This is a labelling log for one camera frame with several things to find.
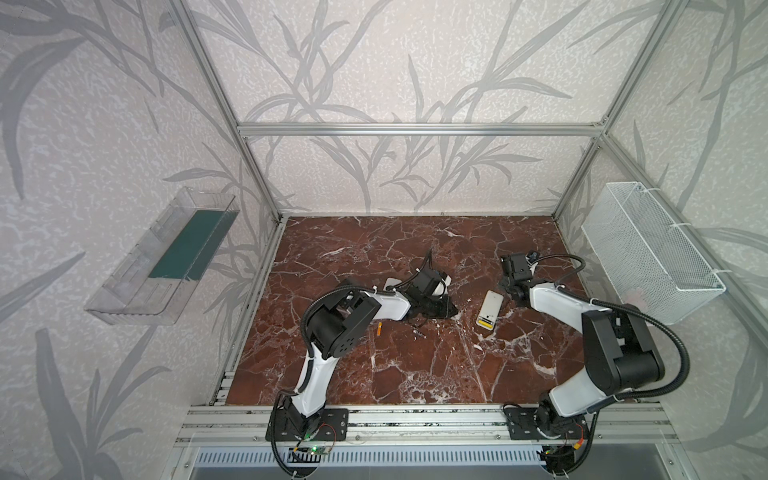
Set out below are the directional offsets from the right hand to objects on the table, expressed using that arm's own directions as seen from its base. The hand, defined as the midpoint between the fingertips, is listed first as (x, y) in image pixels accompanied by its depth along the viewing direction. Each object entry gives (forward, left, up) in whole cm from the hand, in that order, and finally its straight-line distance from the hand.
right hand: (513, 272), depth 96 cm
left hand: (-10, +18, -3) cm, 20 cm away
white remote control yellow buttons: (-10, +8, -5) cm, 14 cm away
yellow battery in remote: (-16, +10, -6) cm, 19 cm away
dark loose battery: (-18, +31, -5) cm, 36 cm away
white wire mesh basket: (-16, -17, +29) cm, 37 cm away
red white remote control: (0, +40, -4) cm, 41 cm away
